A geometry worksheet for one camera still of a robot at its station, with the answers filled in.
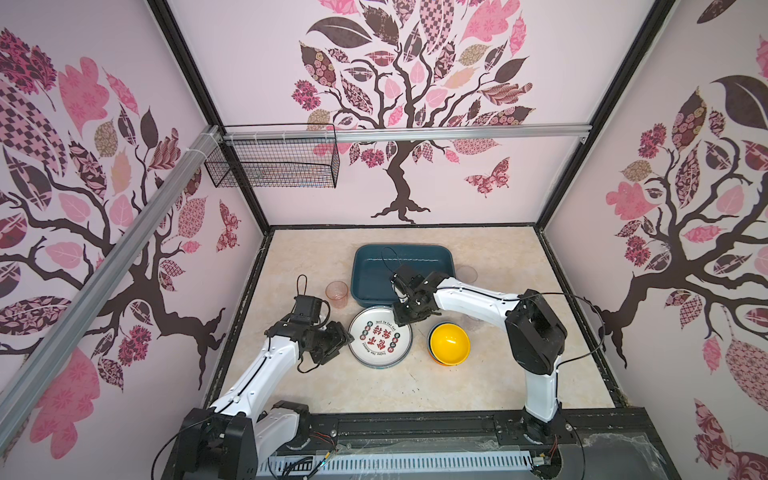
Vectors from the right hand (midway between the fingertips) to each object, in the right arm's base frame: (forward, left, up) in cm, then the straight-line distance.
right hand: (398, 315), depth 89 cm
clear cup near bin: (+16, -24, -1) cm, 28 cm away
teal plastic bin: (+23, +9, -5) cm, 25 cm away
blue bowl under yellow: (-11, -8, +4) cm, 15 cm away
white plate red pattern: (-7, +6, -3) cm, 10 cm away
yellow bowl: (-10, -14, +2) cm, 18 cm away
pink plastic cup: (+8, +20, 0) cm, 21 cm away
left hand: (-10, +15, +1) cm, 18 cm away
